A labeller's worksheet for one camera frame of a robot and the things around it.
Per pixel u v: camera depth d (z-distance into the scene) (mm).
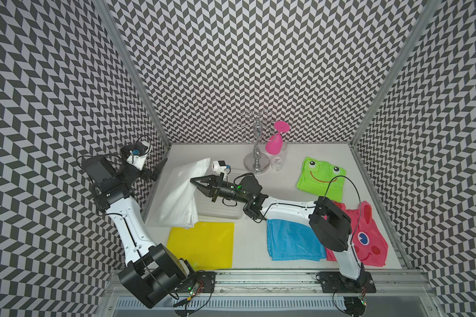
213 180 630
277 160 1045
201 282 710
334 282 734
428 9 671
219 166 693
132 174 595
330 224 502
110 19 739
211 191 619
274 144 982
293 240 819
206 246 813
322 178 1051
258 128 887
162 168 1121
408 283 757
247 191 588
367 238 829
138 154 567
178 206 608
